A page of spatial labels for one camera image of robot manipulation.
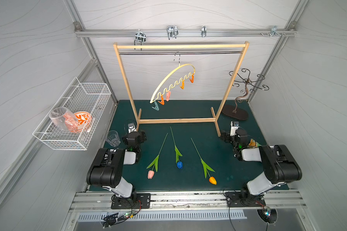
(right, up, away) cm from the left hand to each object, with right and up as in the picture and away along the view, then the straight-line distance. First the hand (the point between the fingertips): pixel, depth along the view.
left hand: (134, 131), depth 93 cm
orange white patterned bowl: (-18, +8, -28) cm, 34 cm away
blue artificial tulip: (+30, -18, -10) cm, 36 cm away
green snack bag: (+77, -8, -2) cm, 78 cm away
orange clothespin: (+21, +19, -18) cm, 34 cm away
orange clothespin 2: (+32, +29, -7) cm, 44 cm away
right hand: (+65, +1, +2) cm, 65 cm away
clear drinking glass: (-14, -5, 0) cm, 15 cm away
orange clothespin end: (+38, +34, 0) cm, 52 cm away
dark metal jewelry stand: (+71, +14, +19) cm, 74 cm away
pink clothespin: (+23, +22, -16) cm, 36 cm away
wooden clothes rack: (+1, +7, +11) cm, 13 cm away
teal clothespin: (+18, +15, -21) cm, 32 cm away
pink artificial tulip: (+13, -22, -13) cm, 29 cm away
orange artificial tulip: (+45, -20, -9) cm, 51 cm away
